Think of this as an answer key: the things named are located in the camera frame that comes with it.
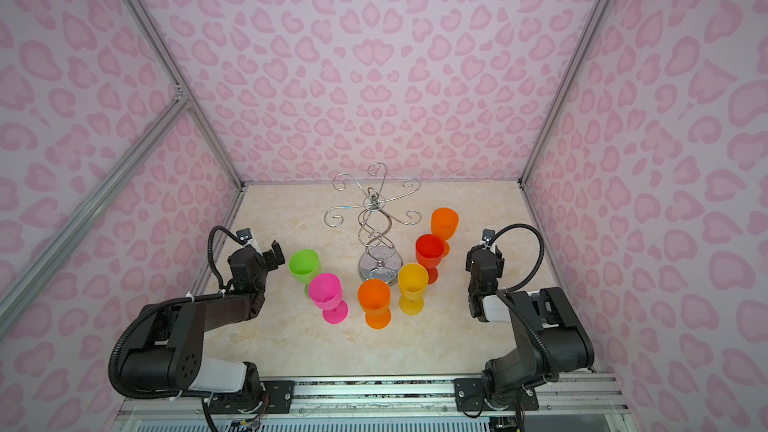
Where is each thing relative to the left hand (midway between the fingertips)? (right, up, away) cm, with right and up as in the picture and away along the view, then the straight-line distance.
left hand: (261, 241), depth 91 cm
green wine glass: (+15, -6, -5) cm, 17 cm away
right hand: (+70, 0, 0) cm, 70 cm away
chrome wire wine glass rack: (+36, -6, +3) cm, 37 cm away
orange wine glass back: (+56, +5, +1) cm, 56 cm away
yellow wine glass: (+46, -11, -6) cm, 47 cm away
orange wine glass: (+35, -14, -12) cm, 39 cm away
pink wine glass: (+22, -11, -13) cm, 28 cm away
